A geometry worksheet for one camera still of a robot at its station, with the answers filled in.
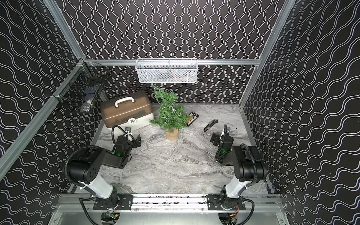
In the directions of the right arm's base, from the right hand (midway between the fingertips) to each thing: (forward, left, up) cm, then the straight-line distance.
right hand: (222, 134), depth 96 cm
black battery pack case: (+18, +19, -3) cm, 26 cm away
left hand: (-2, +62, +3) cm, 62 cm away
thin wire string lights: (-2, +32, +25) cm, 41 cm away
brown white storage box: (+6, +61, +17) cm, 64 cm away
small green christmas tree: (-4, +33, +21) cm, 40 cm away
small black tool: (+13, +4, -3) cm, 14 cm away
